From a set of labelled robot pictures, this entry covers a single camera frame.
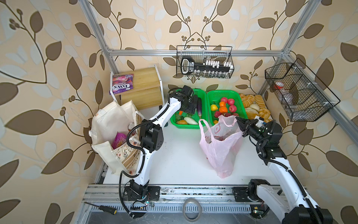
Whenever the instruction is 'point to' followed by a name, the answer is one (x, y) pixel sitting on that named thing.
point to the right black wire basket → (302, 95)
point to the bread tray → (254, 106)
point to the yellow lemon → (213, 107)
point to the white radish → (190, 121)
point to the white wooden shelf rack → (147, 92)
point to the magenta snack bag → (120, 139)
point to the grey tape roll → (192, 199)
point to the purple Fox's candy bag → (122, 82)
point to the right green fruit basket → (234, 103)
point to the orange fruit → (223, 108)
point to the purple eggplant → (199, 107)
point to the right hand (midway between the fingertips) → (236, 117)
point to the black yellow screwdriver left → (112, 211)
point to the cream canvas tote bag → (109, 119)
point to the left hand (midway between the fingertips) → (189, 107)
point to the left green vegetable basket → (177, 121)
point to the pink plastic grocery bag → (220, 143)
